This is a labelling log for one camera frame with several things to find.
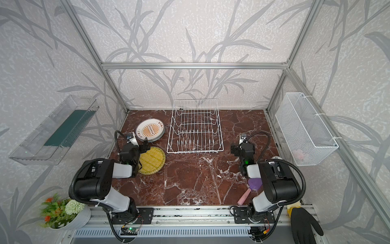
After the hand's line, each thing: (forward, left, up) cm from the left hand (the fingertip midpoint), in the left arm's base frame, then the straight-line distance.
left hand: (139, 138), depth 93 cm
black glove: (-43, -86, -5) cm, 97 cm away
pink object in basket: (-17, -85, +14) cm, 88 cm away
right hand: (0, -64, -1) cm, 64 cm away
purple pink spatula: (-25, -68, -7) cm, 73 cm away
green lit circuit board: (-46, -5, -10) cm, 47 cm away
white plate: (+12, -4, -6) cm, 14 cm away
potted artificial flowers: (-41, +19, +6) cm, 46 cm away
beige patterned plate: (-6, -9, -5) cm, 12 cm away
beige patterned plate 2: (-15, -9, -5) cm, 18 cm away
